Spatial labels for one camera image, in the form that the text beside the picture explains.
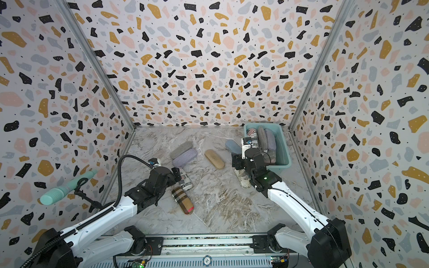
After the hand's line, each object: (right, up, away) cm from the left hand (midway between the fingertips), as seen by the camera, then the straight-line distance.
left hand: (176, 171), depth 83 cm
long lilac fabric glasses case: (-2, +4, +18) cm, 18 cm away
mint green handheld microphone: (-31, -2, -29) cm, 42 cm away
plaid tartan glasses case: (+4, -15, 0) cm, 16 cm away
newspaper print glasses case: (+3, -7, +7) cm, 11 cm away
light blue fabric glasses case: (+29, +12, +26) cm, 41 cm away
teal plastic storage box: (+56, +6, +7) cm, 56 cm away
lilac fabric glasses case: (+51, +17, +14) cm, 55 cm away
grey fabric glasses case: (-4, +10, +23) cm, 26 cm away
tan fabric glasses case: (+18, +5, +18) cm, 26 cm away
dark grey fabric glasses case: (+45, +17, +9) cm, 49 cm away
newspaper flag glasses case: (+41, +20, +16) cm, 48 cm away
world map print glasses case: (+34, -5, +10) cm, 36 cm away
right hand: (+32, +10, -3) cm, 34 cm away
